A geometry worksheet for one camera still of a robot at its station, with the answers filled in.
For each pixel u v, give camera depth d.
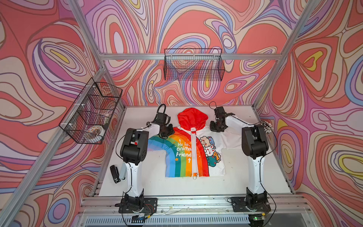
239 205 0.73
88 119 0.79
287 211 1.22
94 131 0.72
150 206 0.72
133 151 0.56
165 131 0.89
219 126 0.89
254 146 0.58
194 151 0.93
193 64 0.96
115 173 0.82
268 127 0.84
